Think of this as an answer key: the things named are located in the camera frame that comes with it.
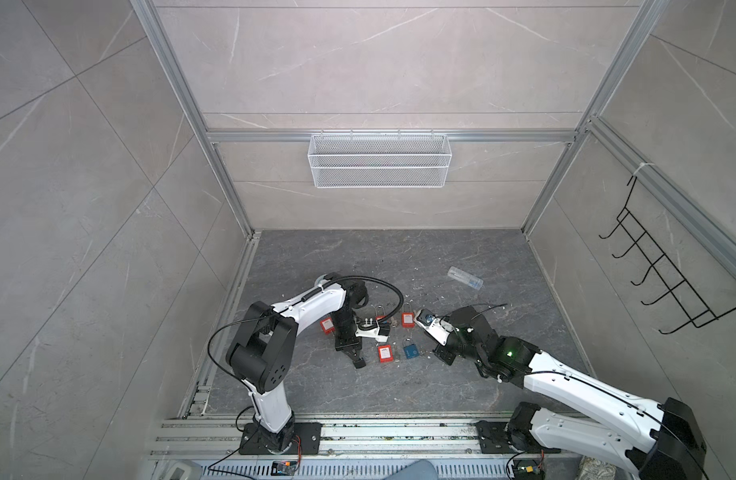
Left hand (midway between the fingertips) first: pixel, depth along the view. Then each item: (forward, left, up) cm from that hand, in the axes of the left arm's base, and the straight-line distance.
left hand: (352, 347), depth 84 cm
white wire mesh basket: (+56, -10, +25) cm, 62 cm away
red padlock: (-1, -10, -3) cm, 10 cm away
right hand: (+1, -21, +9) cm, 23 cm away
